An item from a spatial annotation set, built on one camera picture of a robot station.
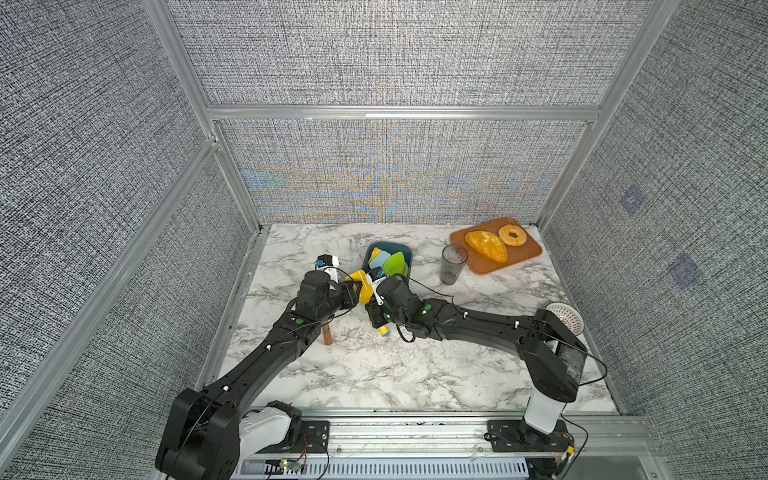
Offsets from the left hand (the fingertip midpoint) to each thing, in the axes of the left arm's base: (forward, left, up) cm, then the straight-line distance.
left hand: (362, 281), depth 82 cm
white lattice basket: (-5, -63, -15) cm, 65 cm away
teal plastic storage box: (+25, -9, -15) cm, 31 cm away
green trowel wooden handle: (+18, -11, -16) cm, 26 cm away
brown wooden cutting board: (+17, -42, -17) cm, 48 cm away
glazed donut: (+29, -53, -15) cm, 63 cm away
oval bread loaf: (+24, -45, -14) cm, 53 cm away
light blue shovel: (+19, -6, -16) cm, 25 cm away
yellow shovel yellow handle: (-5, -1, +1) cm, 5 cm away
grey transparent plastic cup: (+11, -28, -6) cm, 31 cm away
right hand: (-3, -1, -4) cm, 5 cm away
